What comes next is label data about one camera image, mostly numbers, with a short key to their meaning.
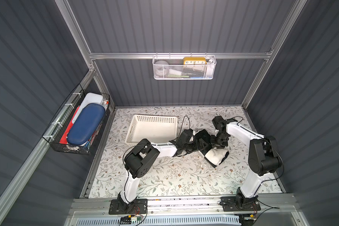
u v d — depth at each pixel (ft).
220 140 2.60
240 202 2.16
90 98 2.57
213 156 2.71
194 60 2.85
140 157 1.76
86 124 2.23
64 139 2.11
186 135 2.43
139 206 2.42
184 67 2.96
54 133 2.00
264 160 1.62
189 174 2.78
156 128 3.47
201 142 2.70
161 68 2.71
